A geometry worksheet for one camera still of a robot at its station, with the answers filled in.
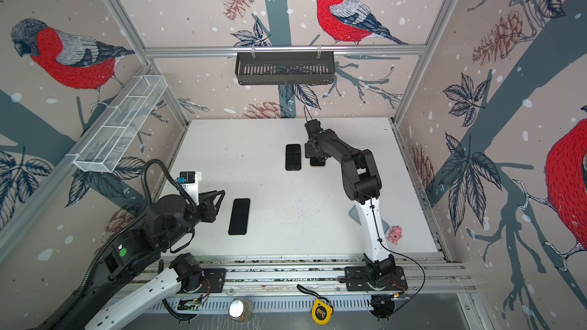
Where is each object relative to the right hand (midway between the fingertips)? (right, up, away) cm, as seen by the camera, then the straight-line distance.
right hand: (316, 154), depth 107 cm
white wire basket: (-71, +3, -36) cm, 80 cm away
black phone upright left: (-31, -24, -21) cm, 44 cm away
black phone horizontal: (-1, -3, -3) cm, 5 cm away
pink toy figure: (+27, -27, -26) cm, 46 cm away
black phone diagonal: (-11, -2, 0) cm, 11 cm away
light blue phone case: (+14, -23, -19) cm, 32 cm away
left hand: (-31, -9, -41) cm, 52 cm away
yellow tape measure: (-1, -44, -40) cm, 60 cm away
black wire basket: (-13, +40, -3) cm, 43 cm away
